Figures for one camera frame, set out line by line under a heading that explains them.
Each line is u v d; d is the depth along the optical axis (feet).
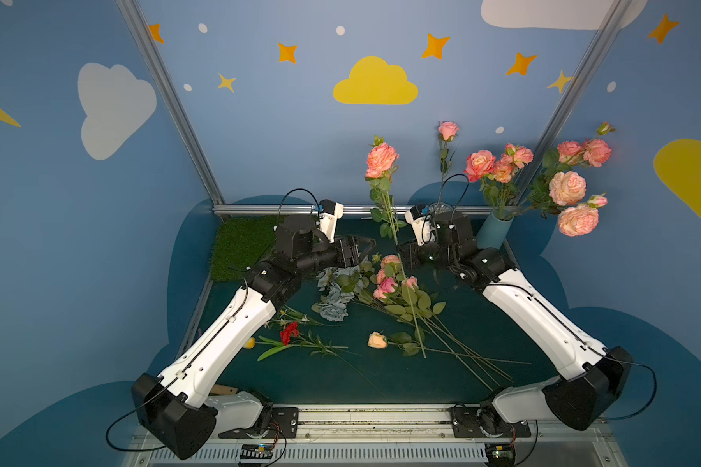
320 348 2.82
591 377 1.29
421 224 2.08
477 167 2.50
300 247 1.60
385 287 3.13
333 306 2.97
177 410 1.20
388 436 2.40
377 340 2.83
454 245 1.80
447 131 2.95
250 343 2.83
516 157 2.56
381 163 2.17
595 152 2.39
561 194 2.10
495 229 3.16
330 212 1.97
